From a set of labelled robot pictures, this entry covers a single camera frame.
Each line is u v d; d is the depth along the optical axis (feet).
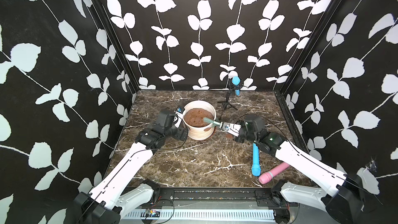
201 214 2.30
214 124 2.47
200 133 2.75
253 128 1.89
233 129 2.11
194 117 2.99
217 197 2.46
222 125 2.14
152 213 2.33
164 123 1.80
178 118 2.00
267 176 2.55
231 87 3.15
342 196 1.25
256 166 2.67
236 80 3.04
